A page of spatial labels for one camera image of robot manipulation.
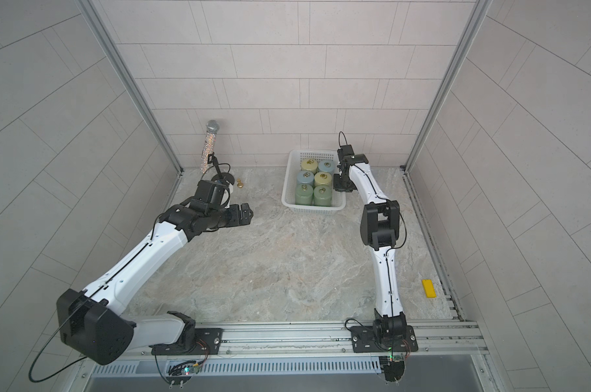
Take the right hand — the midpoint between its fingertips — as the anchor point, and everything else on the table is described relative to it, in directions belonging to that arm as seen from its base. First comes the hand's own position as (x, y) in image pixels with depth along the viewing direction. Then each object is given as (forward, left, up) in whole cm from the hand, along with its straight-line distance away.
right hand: (342, 186), depth 104 cm
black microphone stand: (+10, +54, 0) cm, 55 cm away
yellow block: (-42, -24, -6) cm, 49 cm away
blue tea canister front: (+2, +16, +4) cm, 16 cm away
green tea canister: (-5, +17, +2) cm, 18 cm away
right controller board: (-63, -6, -8) cm, 64 cm away
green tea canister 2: (-7, +9, +3) cm, 12 cm away
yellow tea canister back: (+11, +13, +4) cm, 17 cm away
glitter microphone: (+8, +51, +21) cm, 56 cm away
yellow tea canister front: (+2, +8, +3) cm, 9 cm away
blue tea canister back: (+8, +6, +5) cm, 11 cm away
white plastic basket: (+14, +20, +4) cm, 24 cm away
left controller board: (-61, +53, -3) cm, 81 cm away
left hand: (-20, +35, +13) cm, 43 cm away
